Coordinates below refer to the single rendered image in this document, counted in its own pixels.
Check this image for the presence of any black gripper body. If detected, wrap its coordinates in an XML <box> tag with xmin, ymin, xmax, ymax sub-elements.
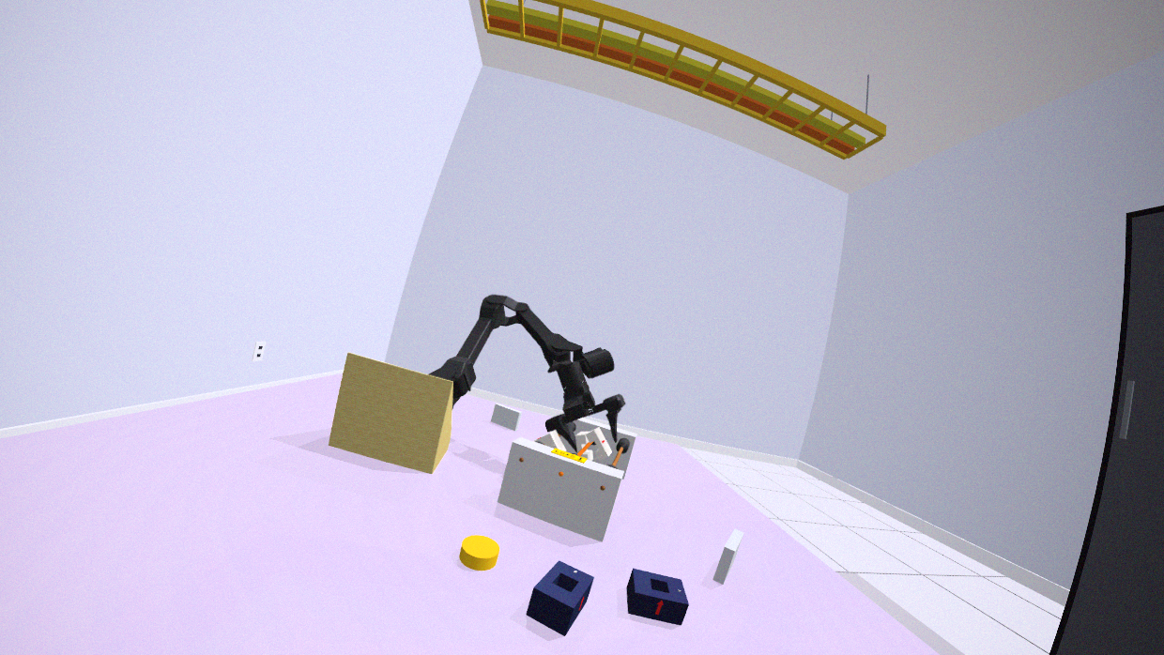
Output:
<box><xmin>545</xmin><ymin>380</ymin><xmax>625</xmax><ymax>433</ymax></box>

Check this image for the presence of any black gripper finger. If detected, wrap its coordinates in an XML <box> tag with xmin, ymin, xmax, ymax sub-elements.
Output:
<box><xmin>558</xmin><ymin>423</ymin><xmax>577</xmax><ymax>453</ymax></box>
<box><xmin>606</xmin><ymin>408</ymin><xmax>622</xmax><ymax>443</ymax></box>

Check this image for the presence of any yellow short cylinder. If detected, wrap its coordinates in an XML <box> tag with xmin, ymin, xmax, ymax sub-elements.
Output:
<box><xmin>459</xmin><ymin>535</ymin><xmax>499</xmax><ymax>571</ymax></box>

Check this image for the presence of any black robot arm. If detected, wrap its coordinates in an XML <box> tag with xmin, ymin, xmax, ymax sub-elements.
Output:
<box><xmin>427</xmin><ymin>296</ymin><xmax>615</xmax><ymax>422</ymax></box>

